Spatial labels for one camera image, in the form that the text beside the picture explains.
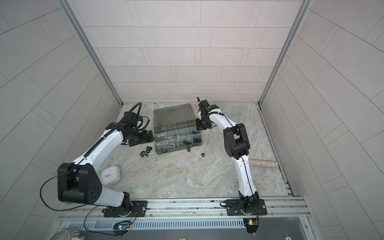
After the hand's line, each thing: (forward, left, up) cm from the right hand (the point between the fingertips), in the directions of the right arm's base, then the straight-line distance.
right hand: (197, 128), depth 99 cm
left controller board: (-51, +36, 0) cm, 63 cm away
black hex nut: (-14, +6, -2) cm, 16 cm away
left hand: (-10, +27, +9) cm, 30 cm away
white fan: (-52, +54, +6) cm, 76 cm away
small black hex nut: (-18, -2, -2) cm, 19 cm away
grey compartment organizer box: (-1, +15, +3) cm, 15 cm away
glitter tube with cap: (-27, -36, -1) cm, 45 cm away
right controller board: (-53, -22, -5) cm, 57 cm away
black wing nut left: (-16, +34, -1) cm, 38 cm away
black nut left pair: (-12, +31, -1) cm, 34 cm away
